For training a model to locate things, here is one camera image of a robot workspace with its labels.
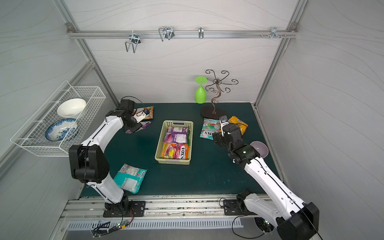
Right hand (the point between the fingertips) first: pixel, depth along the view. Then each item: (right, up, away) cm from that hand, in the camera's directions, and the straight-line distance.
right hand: (226, 129), depth 77 cm
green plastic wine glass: (-13, +20, +18) cm, 30 cm away
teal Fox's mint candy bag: (-7, -1, +27) cm, 28 cm away
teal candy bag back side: (-53, -28, +5) cm, 60 cm away
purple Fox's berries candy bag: (-47, +2, +11) cm, 49 cm away
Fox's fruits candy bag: (-29, -15, +15) cm, 36 cm away
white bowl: (-78, +11, -4) cm, 79 cm away
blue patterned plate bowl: (-76, +1, -12) cm, 77 cm away
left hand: (-54, +3, +13) cm, 55 cm away
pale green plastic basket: (-29, +2, +24) cm, 38 cm away
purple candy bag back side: (-29, -5, +19) cm, 35 cm away
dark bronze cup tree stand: (-4, +11, +37) cm, 39 cm away
